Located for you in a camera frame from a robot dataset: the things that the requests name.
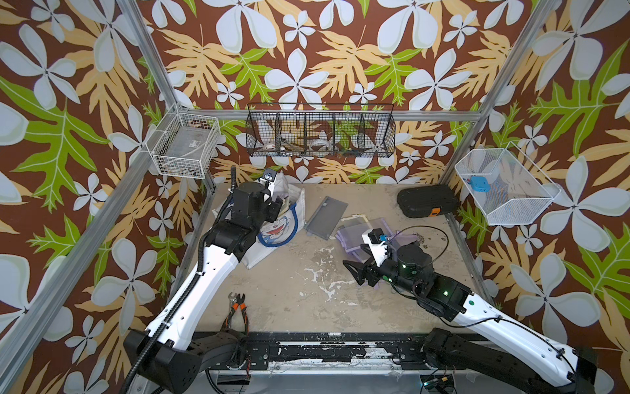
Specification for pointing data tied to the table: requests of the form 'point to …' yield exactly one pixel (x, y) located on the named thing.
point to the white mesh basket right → (507, 187)
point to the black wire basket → (320, 130)
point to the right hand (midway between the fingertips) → (351, 253)
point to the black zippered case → (426, 201)
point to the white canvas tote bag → (284, 227)
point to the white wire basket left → (182, 144)
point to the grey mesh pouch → (326, 217)
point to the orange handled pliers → (240, 300)
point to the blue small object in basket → (480, 184)
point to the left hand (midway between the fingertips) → (266, 190)
